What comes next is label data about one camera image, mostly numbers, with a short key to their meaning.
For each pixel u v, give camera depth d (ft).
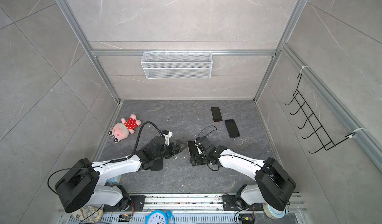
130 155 1.91
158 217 2.25
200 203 2.45
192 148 2.82
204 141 2.20
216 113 3.65
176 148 2.43
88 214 2.21
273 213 2.21
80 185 1.38
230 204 2.40
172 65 3.29
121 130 3.07
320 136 2.00
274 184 1.36
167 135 2.60
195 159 2.44
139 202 2.40
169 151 2.43
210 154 2.11
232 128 3.49
